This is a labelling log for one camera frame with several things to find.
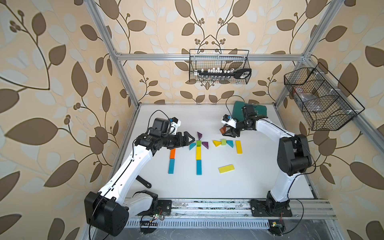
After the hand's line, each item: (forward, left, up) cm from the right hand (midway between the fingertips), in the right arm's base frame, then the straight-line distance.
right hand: (225, 128), depth 94 cm
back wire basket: (+33, +4, +24) cm, 41 cm away
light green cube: (-5, +17, -9) cm, 20 cm away
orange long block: (-11, +34, -10) cm, 37 cm away
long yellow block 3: (-21, +1, -11) cm, 24 cm away
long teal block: (-20, +18, -10) cm, 29 cm away
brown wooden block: (-3, +2, +3) cm, 5 cm away
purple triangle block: (+1, +17, -8) cm, 18 cm away
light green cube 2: (-5, +1, -8) cm, 9 cm away
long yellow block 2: (-9, -9, -11) cm, 16 cm away
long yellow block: (-11, +18, -10) cm, 23 cm away
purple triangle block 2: (-6, +13, -9) cm, 16 cm away
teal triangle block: (-5, -3, -8) cm, 10 cm away
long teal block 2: (-19, +34, -10) cm, 40 cm away
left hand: (-15, +22, +12) cm, 30 cm away
